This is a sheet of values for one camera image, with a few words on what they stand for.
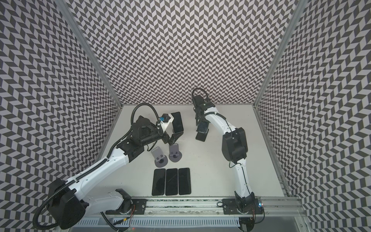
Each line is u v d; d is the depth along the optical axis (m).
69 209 0.44
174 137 0.64
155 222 0.69
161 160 0.83
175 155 0.86
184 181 0.81
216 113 0.63
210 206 0.75
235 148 0.56
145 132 0.57
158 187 0.79
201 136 0.99
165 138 0.64
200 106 0.69
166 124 0.62
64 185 0.41
